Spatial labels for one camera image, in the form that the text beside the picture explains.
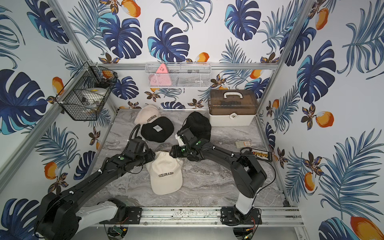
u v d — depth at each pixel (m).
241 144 1.01
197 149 0.62
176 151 0.75
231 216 0.73
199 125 1.00
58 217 0.40
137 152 0.65
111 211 0.63
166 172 0.81
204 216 0.76
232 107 1.03
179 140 0.78
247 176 0.46
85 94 0.80
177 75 1.01
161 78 0.90
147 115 1.08
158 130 1.00
